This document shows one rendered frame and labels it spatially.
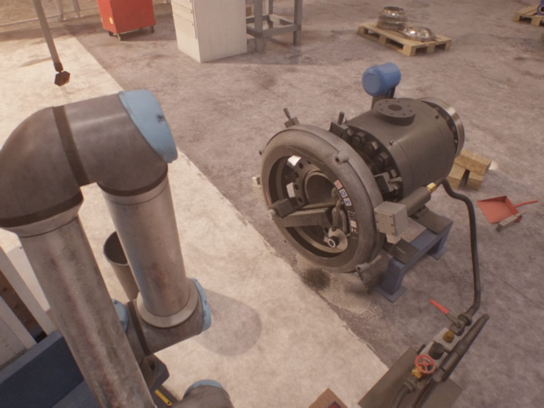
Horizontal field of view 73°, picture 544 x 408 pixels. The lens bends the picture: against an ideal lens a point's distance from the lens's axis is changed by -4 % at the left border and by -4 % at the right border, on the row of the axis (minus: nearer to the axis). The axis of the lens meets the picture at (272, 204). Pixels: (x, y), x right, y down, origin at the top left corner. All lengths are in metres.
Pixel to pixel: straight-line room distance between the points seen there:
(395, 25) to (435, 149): 4.61
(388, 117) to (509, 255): 1.33
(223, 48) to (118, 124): 4.98
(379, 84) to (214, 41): 3.51
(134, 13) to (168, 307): 6.05
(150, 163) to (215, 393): 0.49
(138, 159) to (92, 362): 0.33
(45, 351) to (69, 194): 0.62
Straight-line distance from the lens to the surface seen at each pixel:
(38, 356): 1.12
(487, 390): 2.18
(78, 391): 1.27
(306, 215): 1.80
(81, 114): 0.56
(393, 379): 2.03
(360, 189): 1.54
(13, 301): 1.03
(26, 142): 0.56
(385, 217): 1.53
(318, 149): 1.59
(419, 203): 1.66
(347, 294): 2.24
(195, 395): 0.85
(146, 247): 0.72
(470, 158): 3.27
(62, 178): 0.56
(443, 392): 2.08
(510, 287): 2.64
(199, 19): 5.25
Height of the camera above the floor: 1.78
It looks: 40 degrees down
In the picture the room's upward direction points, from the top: straight up
